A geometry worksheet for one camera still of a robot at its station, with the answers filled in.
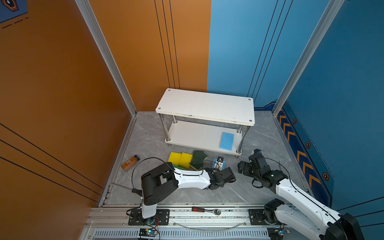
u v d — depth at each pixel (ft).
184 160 3.03
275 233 2.32
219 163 2.52
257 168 2.12
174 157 3.08
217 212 2.41
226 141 3.08
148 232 2.32
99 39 2.60
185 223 2.38
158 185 1.54
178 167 2.92
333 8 2.29
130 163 2.92
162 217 2.42
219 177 2.11
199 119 2.35
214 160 2.45
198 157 2.98
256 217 2.38
